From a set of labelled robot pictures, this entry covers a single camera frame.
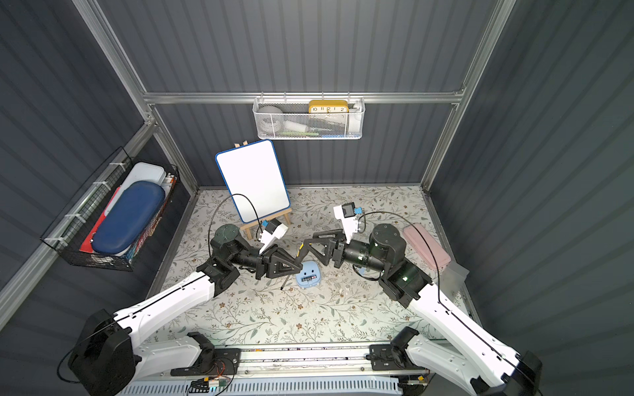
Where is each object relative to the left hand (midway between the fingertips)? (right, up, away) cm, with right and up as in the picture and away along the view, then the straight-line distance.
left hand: (300, 277), depth 61 cm
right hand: (+4, +10, -1) cm, 11 cm away
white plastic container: (-53, +29, +17) cm, 63 cm away
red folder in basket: (-57, +7, +4) cm, 58 cm away
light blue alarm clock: (+1, -7, +26) cm, 27 cm away
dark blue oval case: (-47, +18, +8) cm, 51 cm away
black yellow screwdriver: (-8, -10, +28) cm, 31 cm away
